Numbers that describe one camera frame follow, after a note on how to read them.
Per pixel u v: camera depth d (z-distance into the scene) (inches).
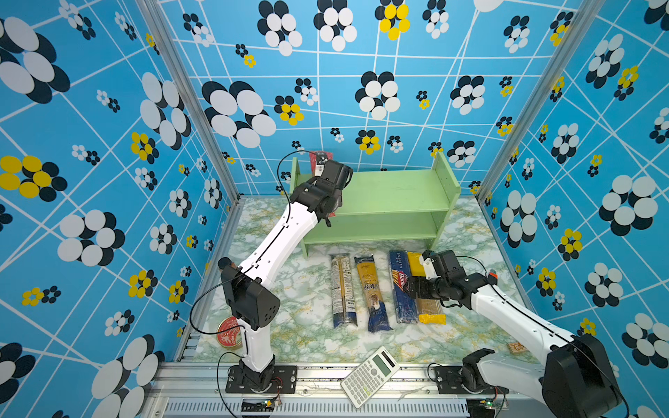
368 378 28.9
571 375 15.8
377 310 33.1
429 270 28.3
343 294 34.1
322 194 21.4
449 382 28.4
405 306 33.1
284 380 28.9
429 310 33.0
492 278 37.0
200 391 28.7
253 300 17.7
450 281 24.8
